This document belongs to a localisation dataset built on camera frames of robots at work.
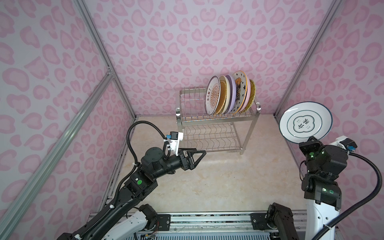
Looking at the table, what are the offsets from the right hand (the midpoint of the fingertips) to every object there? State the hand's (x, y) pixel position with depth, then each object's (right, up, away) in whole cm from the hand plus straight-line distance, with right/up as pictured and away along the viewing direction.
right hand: (310, 133), depth 61 cm
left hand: (-44, -7, -2) cm, 45 cm away
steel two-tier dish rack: (-27, -1, +44) cm, 52 cm away
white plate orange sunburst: (-38, +20, +19) cm, 47 cm away
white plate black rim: (+1, +6, +6) cm, 9 cm away
